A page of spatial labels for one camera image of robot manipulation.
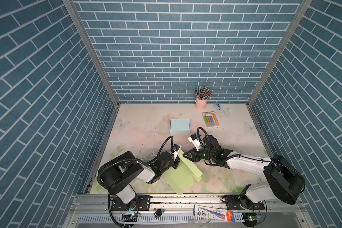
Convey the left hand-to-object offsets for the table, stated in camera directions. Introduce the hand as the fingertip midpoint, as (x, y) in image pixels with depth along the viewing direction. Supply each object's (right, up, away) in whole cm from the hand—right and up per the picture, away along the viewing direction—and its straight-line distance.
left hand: (180, 154), depth 88 cm
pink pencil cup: (+17, +33, +25) cm, 45 cm away
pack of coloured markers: (+24, +21, +21) cm, 38 cm away
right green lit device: (+35, -28, -18) cm, 48 cm away
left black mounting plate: (-20, -22, -15) cm, 33 cm away
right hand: (+1, +2, -7) cm, 7 cm away
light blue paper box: (0, +17, +15) cm, 22 cm away
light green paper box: (+1, -13, -6) cm, 14 cm away
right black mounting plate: (+29, -21, -14) cm, 38 cm away
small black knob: (-12, -24, -20) cm, 33 cm away
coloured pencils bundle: (+18, +42, +25) cm, 52 cm away
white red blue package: (+17, -25, -18) cm, 35 cm away
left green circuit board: (-27, -28, -17) cm, 42 cm away
